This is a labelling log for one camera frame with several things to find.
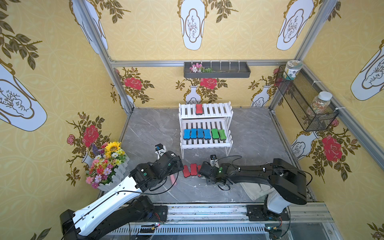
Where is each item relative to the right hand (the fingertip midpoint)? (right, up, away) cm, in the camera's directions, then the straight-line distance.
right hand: (211, 174), depth 88 cm
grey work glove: (+24, -7, -6) cm, 25 cm away
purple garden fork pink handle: (-22, -2, -4) cm, 22 cm away
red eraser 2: (-15, +2, -1) cm, 15 cm away
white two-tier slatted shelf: (-3, +28, +7) cm, 29 cm away
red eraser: (-7, +38, -7) cm, 39 cm away
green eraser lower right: (+6, +23, 0) cm, 24 cm away
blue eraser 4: (-2, +24, +1) cm, 24 cm away
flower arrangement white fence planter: (-52, +9, -15) cm, 55 cm away
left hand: (-22, +11, -12) cm, 27 cm away
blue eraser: (-14, +24, 0) cm, 28 cm away
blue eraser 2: (-10, +24, 0) cm, 26 cm away
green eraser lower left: (+2, +24, +2) cm, 24 cm away
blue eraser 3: (-7, +24, 0) cm, 25 cm away
